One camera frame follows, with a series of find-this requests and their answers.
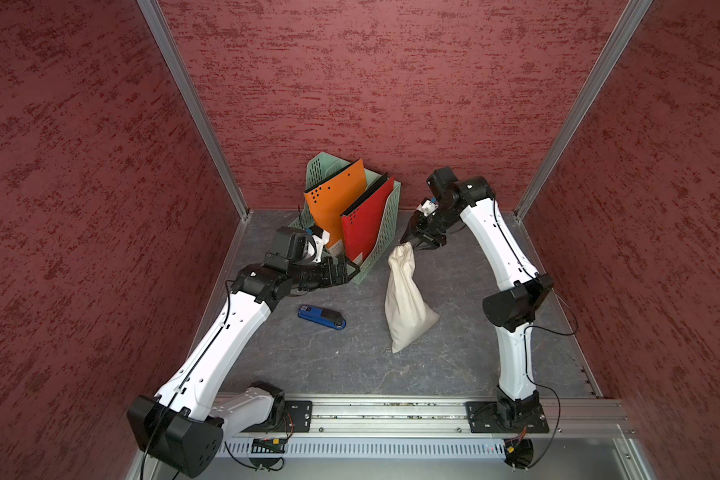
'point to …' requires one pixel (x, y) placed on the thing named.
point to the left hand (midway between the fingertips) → (344, 279)
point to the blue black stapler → (321, 316)
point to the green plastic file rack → (373, 182)
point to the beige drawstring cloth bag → (408, 310)
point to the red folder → (359, 219)
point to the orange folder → (331, 196)
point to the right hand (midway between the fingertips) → (406, 247)
